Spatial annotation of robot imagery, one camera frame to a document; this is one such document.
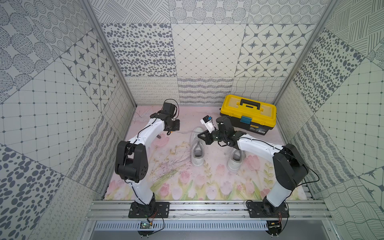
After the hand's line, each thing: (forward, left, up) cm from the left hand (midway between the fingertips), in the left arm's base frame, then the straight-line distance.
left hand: (174, 124), depth 92 cm
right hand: (-9, -16, 0) cm, 18 cm away
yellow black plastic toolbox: (+8, -47, +1) cm, 48 cm away
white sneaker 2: (-12, -15, -6) cm, 20 cm away
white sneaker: (-17, -38, -10) cm, 43 cm away
